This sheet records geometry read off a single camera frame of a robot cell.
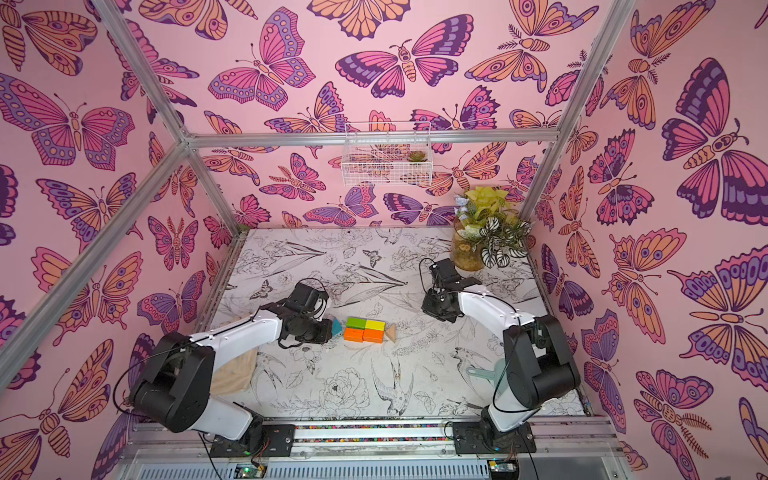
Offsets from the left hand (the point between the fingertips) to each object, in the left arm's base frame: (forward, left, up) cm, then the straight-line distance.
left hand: (334, 332), depth 90 cm
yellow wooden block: (+3, -12, -1) cm, 13 cm away
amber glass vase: (+26, -43, +6) cm, 50 cm away
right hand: (+7, -29, +3) cm, 30 cm away
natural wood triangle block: (0, -18, 0) cm, 18 cm away
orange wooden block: (0, -6, -1) cm, 6 cm away
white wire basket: (+50, -12, +29) cm, 59 cm away
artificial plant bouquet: (+23, -47, +22) cm, 56 cm away
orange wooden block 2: (0, -12, -2) cm, 12 cm away
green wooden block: (+4, -6, -2) cm, 8 cm away
